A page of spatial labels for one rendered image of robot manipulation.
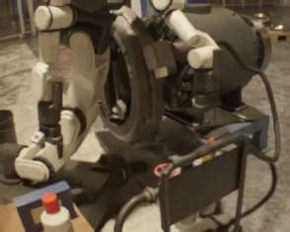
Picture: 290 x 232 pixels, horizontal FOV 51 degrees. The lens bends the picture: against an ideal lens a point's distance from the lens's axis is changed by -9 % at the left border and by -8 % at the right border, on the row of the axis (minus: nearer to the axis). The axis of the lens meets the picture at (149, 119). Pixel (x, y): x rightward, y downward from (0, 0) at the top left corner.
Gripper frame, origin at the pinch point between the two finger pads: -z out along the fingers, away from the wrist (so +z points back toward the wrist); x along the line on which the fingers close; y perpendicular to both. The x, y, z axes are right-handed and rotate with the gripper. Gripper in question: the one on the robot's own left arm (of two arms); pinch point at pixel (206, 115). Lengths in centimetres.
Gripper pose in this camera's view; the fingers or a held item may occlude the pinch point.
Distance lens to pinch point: 126.6
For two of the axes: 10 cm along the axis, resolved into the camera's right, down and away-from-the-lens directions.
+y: -5.4, -3.1, 7.8
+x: 8.4, -2.8, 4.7
